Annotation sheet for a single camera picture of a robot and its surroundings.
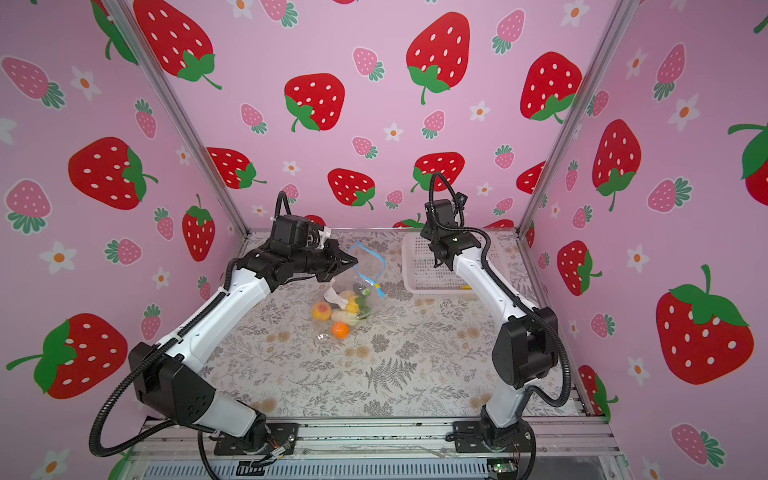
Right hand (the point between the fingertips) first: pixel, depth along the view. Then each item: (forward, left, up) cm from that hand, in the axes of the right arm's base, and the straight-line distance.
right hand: (435, 222), depth 86 cm
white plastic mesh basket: (0, +3, -26) cm, 27 cm away
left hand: (-18, +19, +2) cm, 26 cm away
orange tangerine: (-27, +26, -21) cm, 43 cm away
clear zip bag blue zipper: (-22, +23, -12) cm, 34 cm away
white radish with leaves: (-25, +22, -17) cm, 38 cm away
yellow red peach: (-22, +32, -20) cm, 44 cm away
